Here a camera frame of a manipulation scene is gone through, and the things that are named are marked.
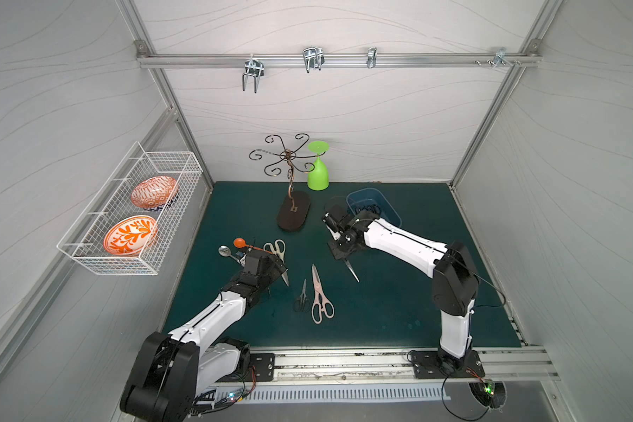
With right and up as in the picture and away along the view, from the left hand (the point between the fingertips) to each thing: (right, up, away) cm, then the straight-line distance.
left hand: (276, 267), depth 88 cm
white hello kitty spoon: (-20, +4, +8) cm, 22 cm away
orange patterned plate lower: (-31, +13, -25) cm, 42 cm away
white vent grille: (+17, -31, -18) cm, 40 cm away
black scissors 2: (+37, +21, +23) cm, 48 cm away
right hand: (+22, +7, 0) cm, 23 cm away
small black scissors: (+9, -11, -2) cm, 15 cm away
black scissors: (+25, 0, -4) cm, 26 cm away
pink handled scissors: (+15, -11, -4) cm, 19 cm away
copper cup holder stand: (+4, +19, +22) cm, 29 cm away
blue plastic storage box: (+36, +25, +20) cm, 48 cm away
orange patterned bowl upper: (-32, +25, -16) cm, 43 cm away
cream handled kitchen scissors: (-1, +5, +10) cm, 11 cm away
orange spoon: (-16, +6, +13) cm, 22 cm away
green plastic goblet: (+14, +32, +5) cm, 35 cm away
